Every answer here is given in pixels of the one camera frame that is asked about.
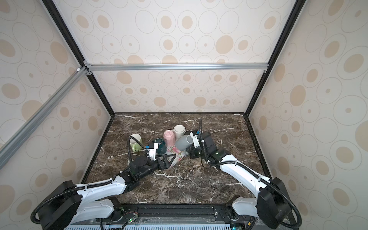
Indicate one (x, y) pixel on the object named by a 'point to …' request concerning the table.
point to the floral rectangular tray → (180, 154)
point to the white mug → (179, 130)
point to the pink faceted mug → (169, 138)
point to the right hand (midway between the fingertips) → (188, 148)
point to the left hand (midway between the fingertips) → (176, 156)
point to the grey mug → (183, 142)
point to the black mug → (188, 132)
